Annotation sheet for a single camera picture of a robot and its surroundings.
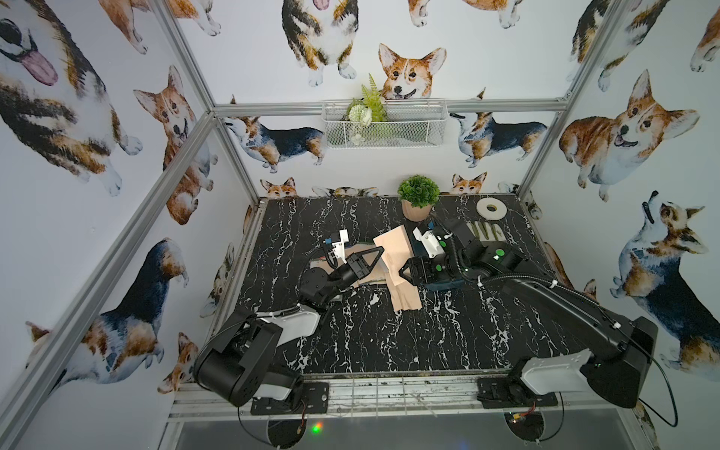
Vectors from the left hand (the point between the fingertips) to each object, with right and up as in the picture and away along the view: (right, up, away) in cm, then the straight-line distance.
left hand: (388, 250), depth 72 cm
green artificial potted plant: (+12, +18, +28) cm, 36 cm away
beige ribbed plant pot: (+12, +10, +35) cm, 38 cm away
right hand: (+5, -5, -1) cm, 7 cm away
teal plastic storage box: (+7, +1, -5) cm, 9 cm away
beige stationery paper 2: (+6, -17, +20) cm, 27 cm away
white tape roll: (+48, +11, +45) cm, 66 cm away
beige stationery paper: (+3, -1, +3) cm, 4 cm away
